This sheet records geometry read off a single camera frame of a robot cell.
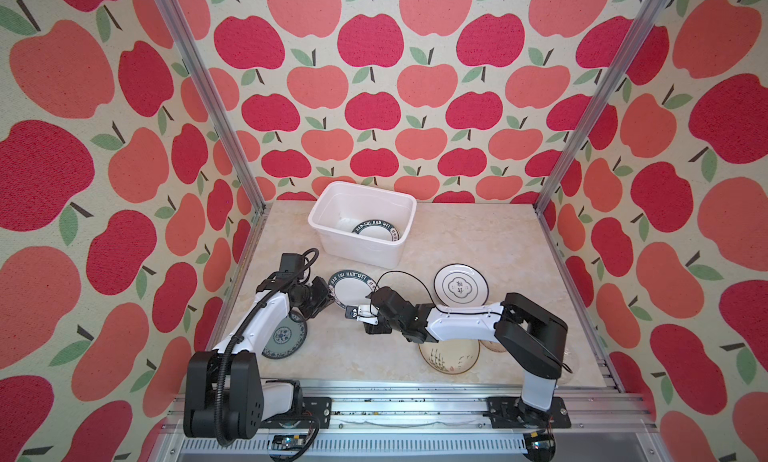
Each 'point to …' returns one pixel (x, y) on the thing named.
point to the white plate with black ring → (461, 284)
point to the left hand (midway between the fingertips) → (340, 297)
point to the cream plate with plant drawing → (449, 357)
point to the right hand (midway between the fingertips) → (373, 301)
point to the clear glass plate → (570, 366)
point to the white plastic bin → (338, 208)
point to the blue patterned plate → (287, 339)
